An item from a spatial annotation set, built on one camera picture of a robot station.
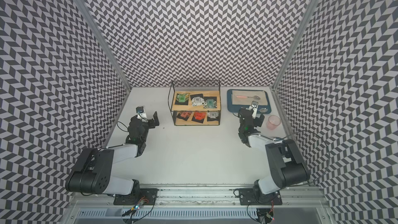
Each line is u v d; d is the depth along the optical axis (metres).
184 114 1.00
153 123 0.81
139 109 0.76
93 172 0.43
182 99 0.91
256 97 1.12
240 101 1.11
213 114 1.02
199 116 0.99
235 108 1.08
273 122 0.97
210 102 0.89
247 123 0.71
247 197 0.73
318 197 0.77
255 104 0.76
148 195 0.72
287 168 0.44
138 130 0.69
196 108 0.87
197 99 0.89
